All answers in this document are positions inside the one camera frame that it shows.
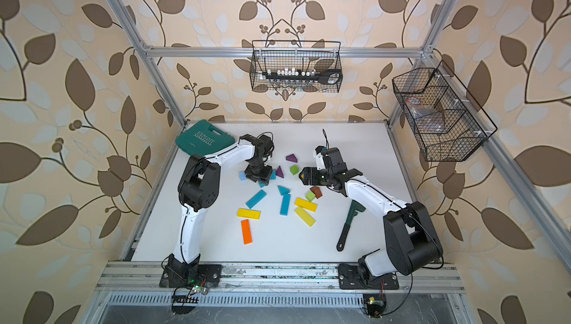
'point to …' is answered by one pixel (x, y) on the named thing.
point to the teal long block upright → (285, 205)
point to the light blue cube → (242, 177)
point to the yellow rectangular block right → (306, 204)
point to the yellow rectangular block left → (249, 213)
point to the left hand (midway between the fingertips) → (265, 181)
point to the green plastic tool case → (202, 137)
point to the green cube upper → (294, 169)
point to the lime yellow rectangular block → (304, 215)
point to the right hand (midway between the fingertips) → (308, 175)
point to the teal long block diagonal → (255, 199)
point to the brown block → (316, 190)
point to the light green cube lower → (310, 196)
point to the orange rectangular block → (247, 232)
